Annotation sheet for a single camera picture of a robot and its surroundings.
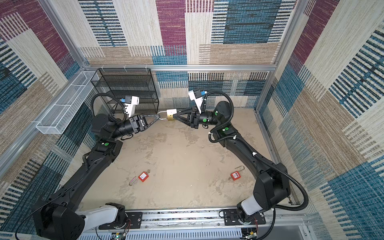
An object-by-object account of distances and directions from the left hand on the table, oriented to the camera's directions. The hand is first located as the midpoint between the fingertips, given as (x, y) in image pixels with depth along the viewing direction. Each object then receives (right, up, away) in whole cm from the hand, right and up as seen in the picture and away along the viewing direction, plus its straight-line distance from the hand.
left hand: (159, 117), depth 59 cm
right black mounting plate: (+31, -48, +14) cm, 59 cm away
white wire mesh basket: (-50, 0, +13) cm, 52 cm away
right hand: (+6, 0, +2) cm, 6 cm away
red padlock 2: (+38, -31, +27) cm, 56 cm away
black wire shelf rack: (-39, +25, +45) cm, 64 cm away
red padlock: (-15, -33, +27) cm, 45 cm away
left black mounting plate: (-15, -49, +14) cm, 54 cm away
